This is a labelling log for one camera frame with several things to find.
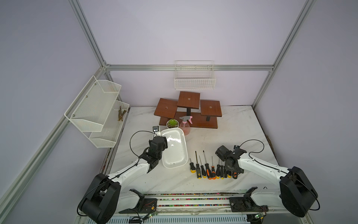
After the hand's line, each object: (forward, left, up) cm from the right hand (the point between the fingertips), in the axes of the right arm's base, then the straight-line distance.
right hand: (235, 168), depth 84 cm
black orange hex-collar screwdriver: (0, +17, -1) cm, 17 cm away
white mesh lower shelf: (+26, +81, +10) cm, 85 cm away
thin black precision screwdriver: (+3, +20, -2) cm, 21 cm away
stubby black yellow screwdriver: (+2, +26, -1) cm, 26 cm away
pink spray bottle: (+29, +31, +7) cm, 43 cm away
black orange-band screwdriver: (-2, +14, -1) cm, 14 cm away
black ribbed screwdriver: (-2, +11, -1) cm, 11 cm away
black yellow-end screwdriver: (-2, +9, -1) cm, 9 cm away
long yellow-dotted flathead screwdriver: (-1, +23, 0) cm, 23 cm away
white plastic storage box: (+10, +37, 0) cm, 39 cm away
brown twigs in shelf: (+36, +77, +12) cm, 86 cm away
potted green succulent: (+31, +39, +8) cm, 51 cm away
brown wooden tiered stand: (+37, +28, +20) cm, 50 cm away
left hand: (+18, +47, +11) cm, 51 cm away
